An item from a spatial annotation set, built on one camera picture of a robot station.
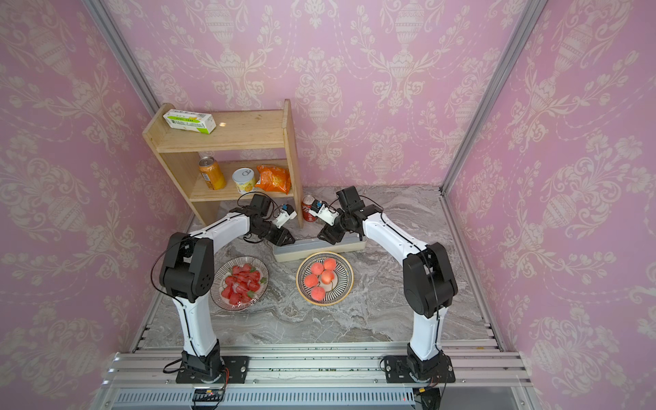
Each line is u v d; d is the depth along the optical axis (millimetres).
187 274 532
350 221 663
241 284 880
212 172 856
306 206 1027
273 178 881
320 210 786
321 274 902
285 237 916
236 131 783
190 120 747
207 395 729
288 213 895
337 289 894
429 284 490
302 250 973
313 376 736
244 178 881
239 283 887
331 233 794
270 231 853
